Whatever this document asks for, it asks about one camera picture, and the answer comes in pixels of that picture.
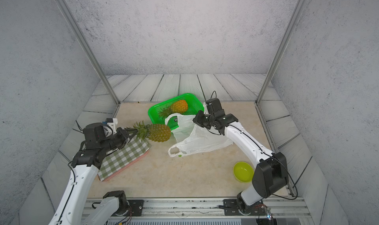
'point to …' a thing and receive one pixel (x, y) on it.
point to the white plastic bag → (192, 138)
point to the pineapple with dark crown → (157, 132)
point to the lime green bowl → (243, 171)
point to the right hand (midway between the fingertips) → (192, 119)
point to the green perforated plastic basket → (195, 106)
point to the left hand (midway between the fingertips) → (139, 130)
